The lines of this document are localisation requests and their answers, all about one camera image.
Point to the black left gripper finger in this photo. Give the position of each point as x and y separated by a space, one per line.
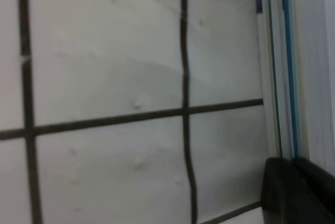
296 191

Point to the white exhibition catalogue book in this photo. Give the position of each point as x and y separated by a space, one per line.
296 39

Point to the white black-grid tablecloth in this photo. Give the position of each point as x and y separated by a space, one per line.
131 111

